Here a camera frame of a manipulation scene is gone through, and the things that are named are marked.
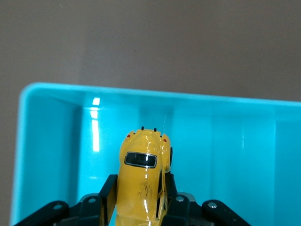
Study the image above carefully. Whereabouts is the teal plastic tray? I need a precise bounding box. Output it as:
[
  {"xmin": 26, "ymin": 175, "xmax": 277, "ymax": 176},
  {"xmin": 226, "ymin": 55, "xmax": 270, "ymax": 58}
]
[{"xmin": 10, "ymin": 81, "xmax": 301, "ymax": 226}]

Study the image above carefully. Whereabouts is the yellow toy beetle car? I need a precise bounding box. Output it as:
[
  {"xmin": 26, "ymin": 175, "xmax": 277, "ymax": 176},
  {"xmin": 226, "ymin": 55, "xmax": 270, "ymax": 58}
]
[{"xmin": 115, "ymin": 126, "xmax": 174, "ymax": 226}]

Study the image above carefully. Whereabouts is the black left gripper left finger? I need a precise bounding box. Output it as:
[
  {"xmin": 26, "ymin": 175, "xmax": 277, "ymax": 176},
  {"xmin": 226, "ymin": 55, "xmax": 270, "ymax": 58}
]
[{"xmin": 14, "ymin": 174, "xmax": 119, "ymax": 226}]

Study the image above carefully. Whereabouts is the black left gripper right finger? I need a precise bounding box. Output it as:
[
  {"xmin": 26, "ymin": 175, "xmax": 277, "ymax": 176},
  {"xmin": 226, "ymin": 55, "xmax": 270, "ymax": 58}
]
[{"xmin": 161, "ymin": 172, "xmax": 250, "ymax": 226}]

